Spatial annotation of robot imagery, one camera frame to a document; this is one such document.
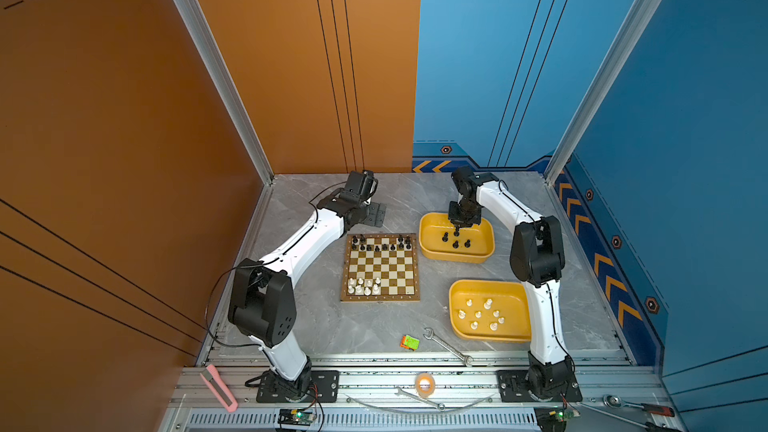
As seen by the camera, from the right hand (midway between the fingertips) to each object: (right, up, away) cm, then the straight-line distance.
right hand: (453, 223), depth 101 cm
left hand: (-29, +6, -12) cm, 31 cm away
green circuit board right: (+17, -45, -30) cm, 57 cm away
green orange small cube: (-16, -30, -23) cm, 41 cm away
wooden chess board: (-25, -13, -9) cm, 29 cm away
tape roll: (-11, -39, -27) cm, 48 cm away
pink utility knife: (-62, -40, -28) cm, 79 cm away
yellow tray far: (+6, -7, -1) cm, 10 cm away
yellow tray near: (+7, -24, -16) cm, 30 cm away
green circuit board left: (-43, -44, -30) cm, 69 cm away
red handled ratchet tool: (+32, -40, -31) cm, 60 cm away
